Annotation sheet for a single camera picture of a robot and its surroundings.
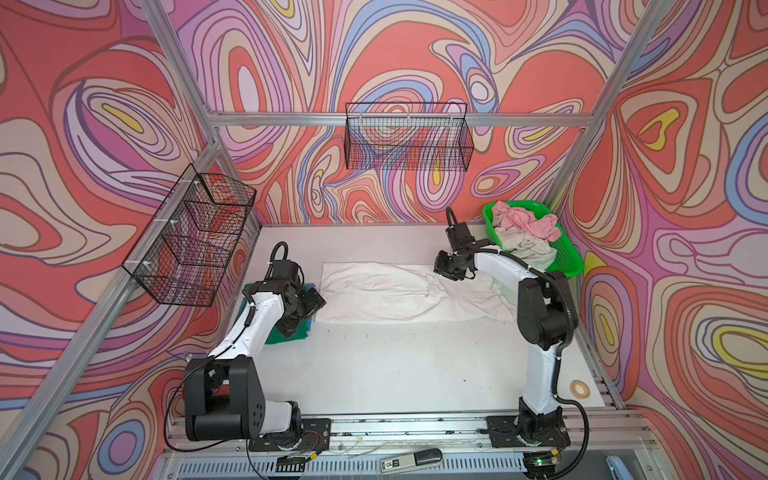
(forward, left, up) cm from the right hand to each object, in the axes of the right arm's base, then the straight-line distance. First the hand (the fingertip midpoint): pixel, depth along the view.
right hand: (442, 275), depth 99 cm
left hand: (-14, +40, +4) cm, 42 cm away
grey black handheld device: (-51, +13, 0) cm, 52 cm away
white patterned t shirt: (+9, -34, 0) cm, 36 cm away
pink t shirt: (+18, -41, +3) cm, 45 cm away
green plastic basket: (+4, -44, 0) cm, 44 cm away
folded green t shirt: (-24, +48, +9) cm, 55 cm away
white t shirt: (-4, +14, -4) cm, 15 cm away
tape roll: (-36, -33, -6) cm, 49 cm away
